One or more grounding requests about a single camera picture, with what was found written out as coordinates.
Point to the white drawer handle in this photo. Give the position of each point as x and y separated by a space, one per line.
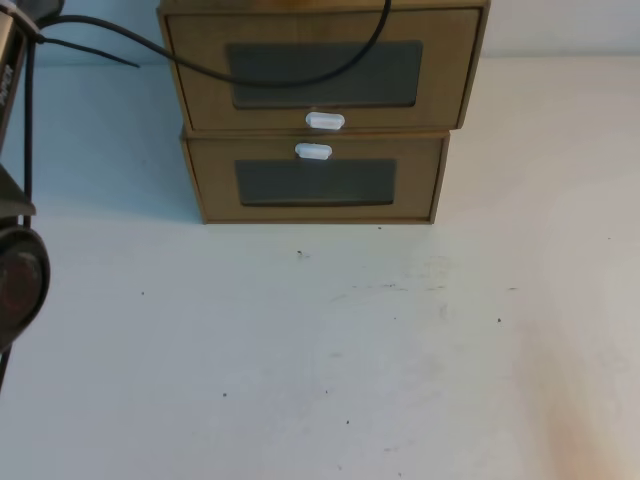
313 151
324 121

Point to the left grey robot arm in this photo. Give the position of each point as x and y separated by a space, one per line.
25 265

